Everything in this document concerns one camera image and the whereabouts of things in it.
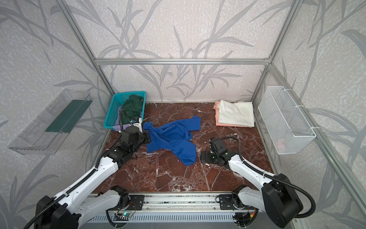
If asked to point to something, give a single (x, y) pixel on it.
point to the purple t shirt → (117, 127)
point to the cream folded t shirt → (238, 113)
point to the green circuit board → (126, 214)
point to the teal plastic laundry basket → (116, 101)
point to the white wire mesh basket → (288, 130)
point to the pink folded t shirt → (216, 107)
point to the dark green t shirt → (132, 108)
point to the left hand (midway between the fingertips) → (151, 126)
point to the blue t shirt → (175, 137)
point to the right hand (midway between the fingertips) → (206, 153)
